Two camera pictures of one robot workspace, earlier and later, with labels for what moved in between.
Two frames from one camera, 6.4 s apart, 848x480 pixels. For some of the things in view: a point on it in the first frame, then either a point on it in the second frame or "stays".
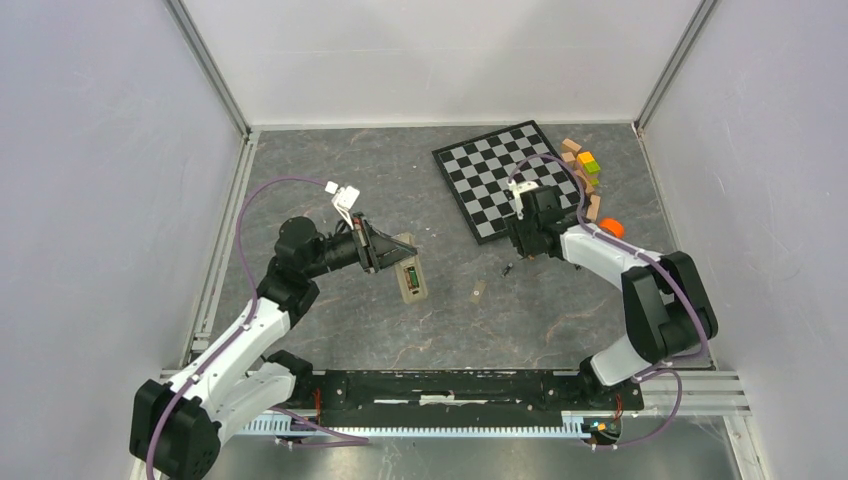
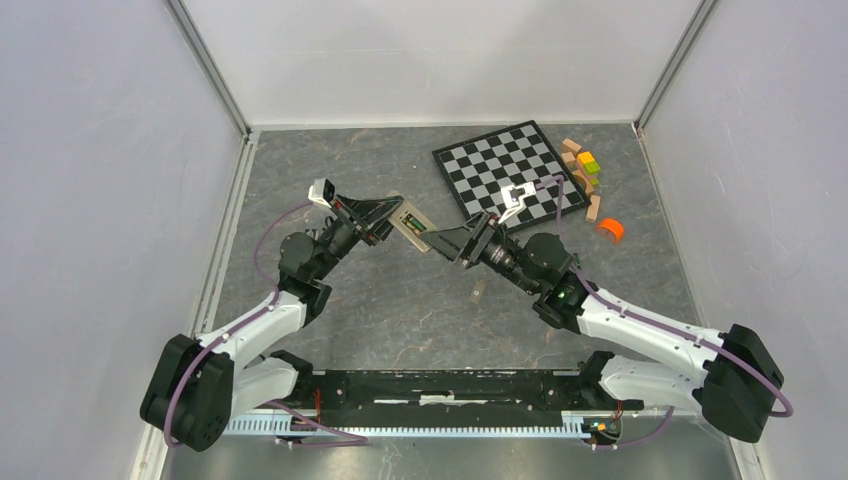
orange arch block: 613,225 stays
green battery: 413,277 -> 417,223
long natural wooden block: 593,209 stays
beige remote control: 410,274 -> 401,218
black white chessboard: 486,175 stays
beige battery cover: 477,291 stays
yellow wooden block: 586,157 stays
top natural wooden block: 568,145 stays
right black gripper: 517,230 -> 451,241
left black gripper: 369,242 -> 378,209
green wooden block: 592,167 stays
